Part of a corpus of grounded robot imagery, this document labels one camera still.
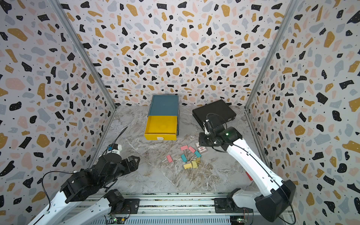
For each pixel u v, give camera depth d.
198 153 0.93
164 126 0.90
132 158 0.63
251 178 0.84
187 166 0.88
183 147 0.97
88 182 0.47
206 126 0.59
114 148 0.60
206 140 0.66
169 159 0.91
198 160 0.88
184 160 0.90
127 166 0.59
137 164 0.65
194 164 0.88
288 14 0.74
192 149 0.97
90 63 0.92
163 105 0.92
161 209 0.73
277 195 0.38
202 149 0.95
